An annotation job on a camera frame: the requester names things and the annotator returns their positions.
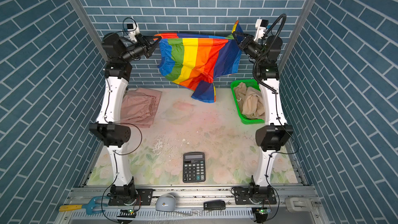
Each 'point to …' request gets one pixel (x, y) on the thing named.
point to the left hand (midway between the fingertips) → (160, 38)
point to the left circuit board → (127, 213)
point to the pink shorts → (139, 107)
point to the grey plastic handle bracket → (299, 205)
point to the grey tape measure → (166, 202)
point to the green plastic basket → (250, 83)
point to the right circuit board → (261, 213)
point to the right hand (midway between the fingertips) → (231, 31)
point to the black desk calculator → (194, 168)
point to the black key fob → (215, 205)
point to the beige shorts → (251, 100)
